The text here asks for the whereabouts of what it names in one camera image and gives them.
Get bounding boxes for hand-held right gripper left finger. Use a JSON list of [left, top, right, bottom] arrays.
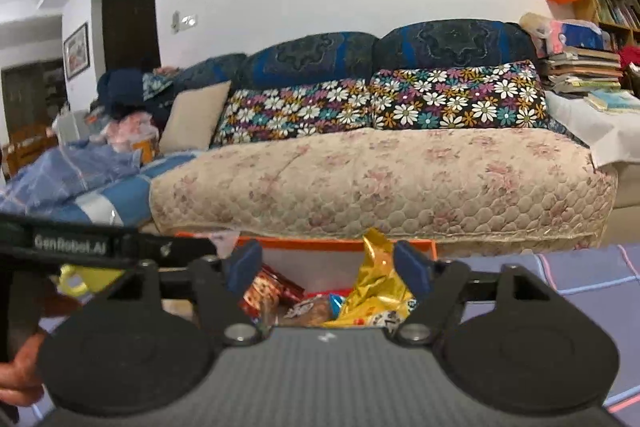
[[120, 238, 264, 347]]

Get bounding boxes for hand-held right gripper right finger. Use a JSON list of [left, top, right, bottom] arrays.
[[394, 240, 541, 348]]

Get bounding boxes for yellow snack bag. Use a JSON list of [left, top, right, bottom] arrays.
[[325, 228, 418, 330]]

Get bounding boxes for orange cardboard box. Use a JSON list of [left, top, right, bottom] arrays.
[[175, 231, 438, 308]]

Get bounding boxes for person's left hand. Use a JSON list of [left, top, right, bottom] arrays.
[[0, 332, 48, 408]]

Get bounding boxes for red brown snack packet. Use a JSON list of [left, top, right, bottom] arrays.
[[239, 264, 306, 320]]

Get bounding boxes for yellow-green mug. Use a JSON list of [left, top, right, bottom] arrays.
[[57, 264, 126, 299]]

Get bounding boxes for blue plaid blanket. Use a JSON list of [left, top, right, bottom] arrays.
[[0, 139, 151, 215]]

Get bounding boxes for blue rolled cushion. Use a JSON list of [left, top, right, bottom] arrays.
[[75, 157, 201, 228]]

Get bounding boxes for brown round cookie packet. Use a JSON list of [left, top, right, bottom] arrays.
[[277, 297, 333, 328]]

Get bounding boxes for quilted floral sofa cover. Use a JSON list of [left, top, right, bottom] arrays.
[[150, 127, 618, 255]]

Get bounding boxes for wooden chair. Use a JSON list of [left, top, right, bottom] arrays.
[[7, 124, 58, 178]]

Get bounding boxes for pile of clothes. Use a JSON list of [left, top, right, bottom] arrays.
[[90, 67, 181, 148]]

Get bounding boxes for beige pillow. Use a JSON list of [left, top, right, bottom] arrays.
[[159, 81, 233, 152]]

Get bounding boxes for purple plaid tablecloth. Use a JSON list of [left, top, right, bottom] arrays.
[[30, 243, 640, 413]]

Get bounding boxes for floral daisy cushion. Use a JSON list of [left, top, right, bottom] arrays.
[[210, 79, 373, 148], [370, 61, 548, 130]]

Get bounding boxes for small framed picture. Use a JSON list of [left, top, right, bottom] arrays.
[[63, 22, 91, 81]]

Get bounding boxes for dark blue patterned sofa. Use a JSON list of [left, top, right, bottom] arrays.
[[97, 21, 621, 253]]

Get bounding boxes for dark wooden door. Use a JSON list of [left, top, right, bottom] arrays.
[[102, 0, 162, 72]]

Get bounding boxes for white cloth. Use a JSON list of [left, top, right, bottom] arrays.
[[545, 91, 640, 170]]

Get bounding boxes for stack of books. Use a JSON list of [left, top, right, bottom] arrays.
[[540, 47, 640, 112]]

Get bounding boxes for cream plastic bag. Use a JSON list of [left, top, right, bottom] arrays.
[[519, 13, 556, 52]]

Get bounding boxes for blue tissue box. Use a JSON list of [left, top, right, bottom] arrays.
[[550, 21, 606, 52]]

